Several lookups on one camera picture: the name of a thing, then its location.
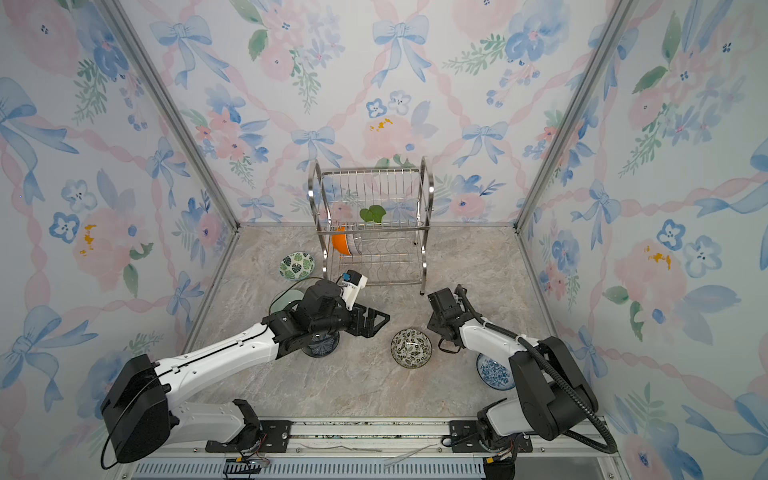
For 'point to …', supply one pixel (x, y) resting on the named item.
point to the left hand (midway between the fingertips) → (380, 312)
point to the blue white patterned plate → (494, 374)
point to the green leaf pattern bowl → (297, 266)
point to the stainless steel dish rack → (374, 223)
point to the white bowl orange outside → (340, 241)
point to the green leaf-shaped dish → (373, 213)
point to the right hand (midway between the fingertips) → (439, 319)
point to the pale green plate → (294, 293)
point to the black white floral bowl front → (411, 348)
